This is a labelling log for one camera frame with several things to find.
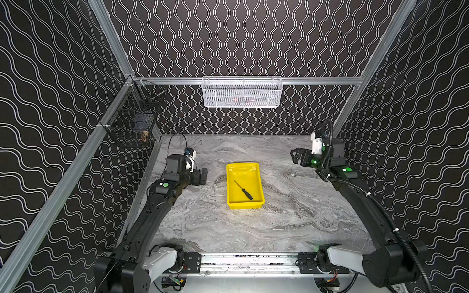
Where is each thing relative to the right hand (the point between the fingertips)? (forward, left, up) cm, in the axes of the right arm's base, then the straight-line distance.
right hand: (301, 151), depth 80 cm
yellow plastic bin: (+4, +22, -26) cm, 34 cm away
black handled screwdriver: (-7, +24, -24) cm, 35 cm away
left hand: (-7, +43, -4) cm, 44 cm away
